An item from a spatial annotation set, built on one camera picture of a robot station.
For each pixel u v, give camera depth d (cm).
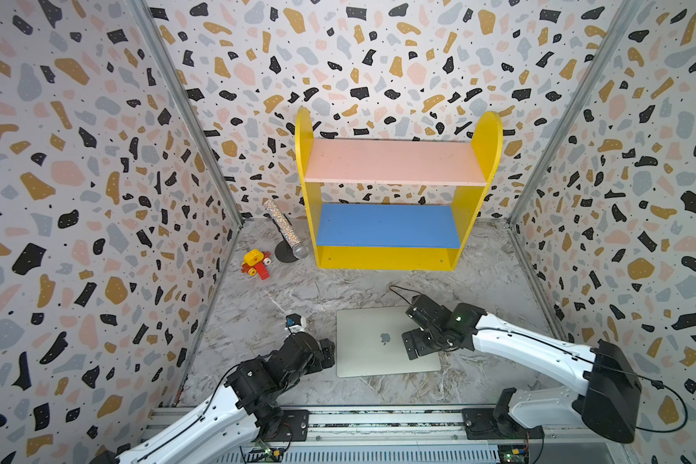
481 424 75
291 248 93
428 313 61
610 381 41
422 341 72
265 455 71
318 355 59
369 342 88
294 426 73
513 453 72
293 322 70
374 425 75
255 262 103
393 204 121
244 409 50
